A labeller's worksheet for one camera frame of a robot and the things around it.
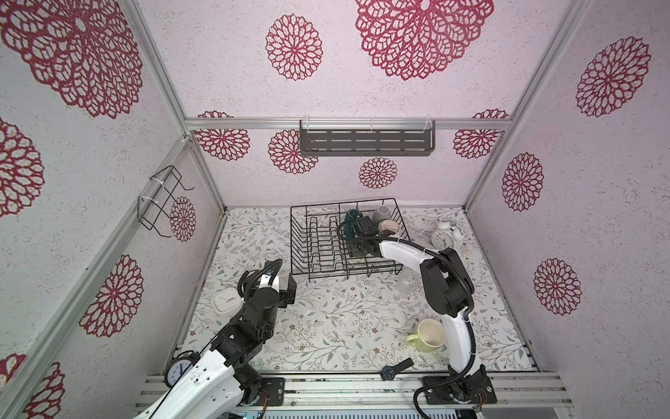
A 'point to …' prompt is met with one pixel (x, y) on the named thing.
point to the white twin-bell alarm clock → (445, 237)
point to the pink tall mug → (387, 224)
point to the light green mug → (431, 336)
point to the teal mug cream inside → (351, 217)
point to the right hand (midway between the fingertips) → (356, 240)
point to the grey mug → (382, 212)
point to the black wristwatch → (388, 373)
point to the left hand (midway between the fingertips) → (273, 275)
